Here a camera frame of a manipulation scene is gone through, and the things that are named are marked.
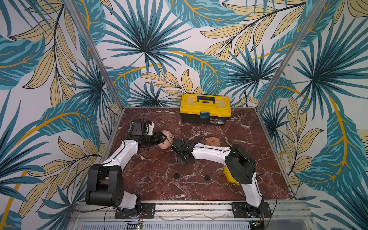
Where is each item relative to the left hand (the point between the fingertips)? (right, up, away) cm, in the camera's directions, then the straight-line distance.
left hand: (162, 140), depth 87 cm
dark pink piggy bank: (+31, -1, +3) cm, 31 cm away
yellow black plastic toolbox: (+34, +20, +10) cm, 40 cm away
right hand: (+12, -13, +4) cm, 19 cm away
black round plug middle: (+9, -21, -1) cm, 23 cm away
